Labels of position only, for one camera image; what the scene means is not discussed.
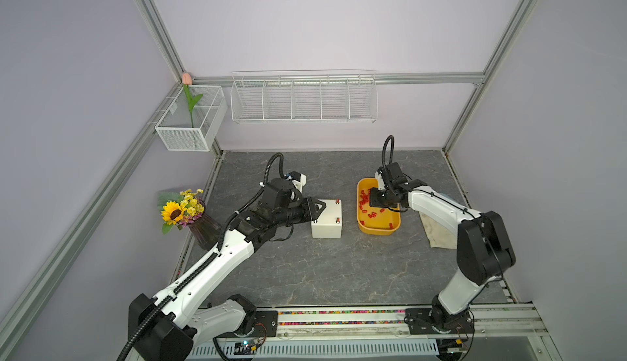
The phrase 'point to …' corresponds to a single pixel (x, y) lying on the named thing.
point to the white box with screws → (329, 224)
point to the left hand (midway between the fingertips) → (324, 208)
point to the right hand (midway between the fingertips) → (371, 198)
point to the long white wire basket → (304, 95)
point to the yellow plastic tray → (376, 220)
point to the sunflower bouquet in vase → (188, 210)
